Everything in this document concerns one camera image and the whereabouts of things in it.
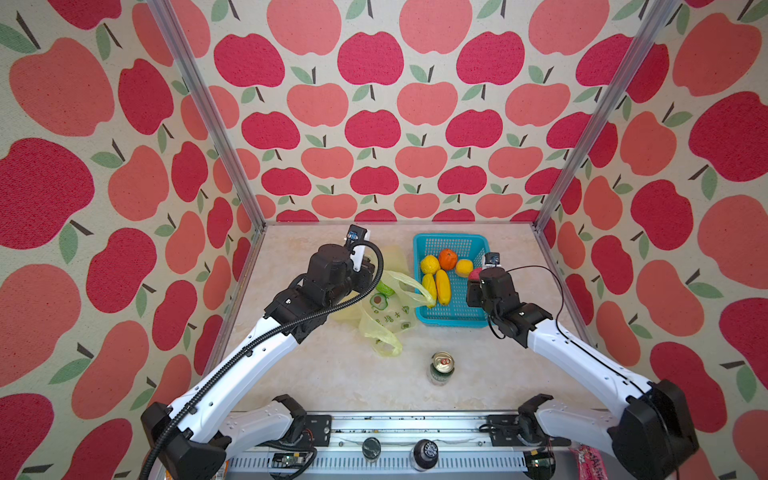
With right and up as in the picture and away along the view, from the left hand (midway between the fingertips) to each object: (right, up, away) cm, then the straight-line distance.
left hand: (375, 259), depth 70 cm
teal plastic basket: (+26, -19, +25) cm, 41 cm away
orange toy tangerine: (+25, -1, +33) cm, 41 cm away
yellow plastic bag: (+4, -18, +26) cm, 32 cm away
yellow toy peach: (+31, -4, +34) cm, 46 cm away
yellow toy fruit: (+18, -3, +31) cm, 36 cm away
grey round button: (-1, -41, -7) cm, 41 cm away
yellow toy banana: (+22, -10, +27) cm, 36 cm away
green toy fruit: (+3, -11, +27) cm, 29 cm away
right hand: (+31, -7, +14) cm, 34 cm away
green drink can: (+17, -28, +4) cm, 33 cm away
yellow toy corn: (+17, -9, +28) cm, 34 cm away
